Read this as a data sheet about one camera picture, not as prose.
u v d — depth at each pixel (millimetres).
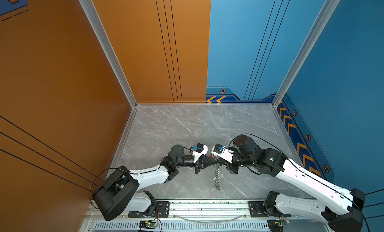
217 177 696
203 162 660
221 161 596
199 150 623
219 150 578
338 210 395
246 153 527
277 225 706
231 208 756
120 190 425
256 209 725
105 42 843
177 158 621
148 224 708
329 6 714
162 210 739
